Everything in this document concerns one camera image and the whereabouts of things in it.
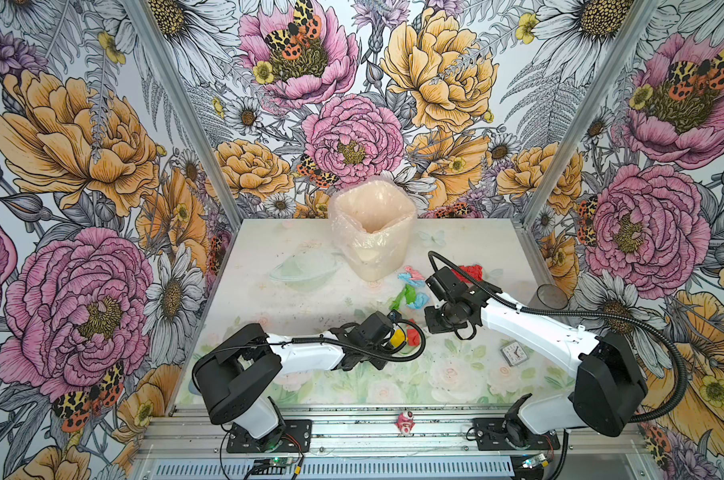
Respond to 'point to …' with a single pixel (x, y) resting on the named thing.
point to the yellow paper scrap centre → (397, 338)
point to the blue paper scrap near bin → (407, 277)
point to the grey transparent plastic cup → (551, 296)
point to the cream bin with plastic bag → (373, 221)
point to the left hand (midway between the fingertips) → (382, 353)
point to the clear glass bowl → (307, 270)
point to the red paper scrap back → (474, 271)
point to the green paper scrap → (408, 292)
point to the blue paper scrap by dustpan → (421, 300)
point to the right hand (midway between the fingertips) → (435, 333)
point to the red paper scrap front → (414, 337)
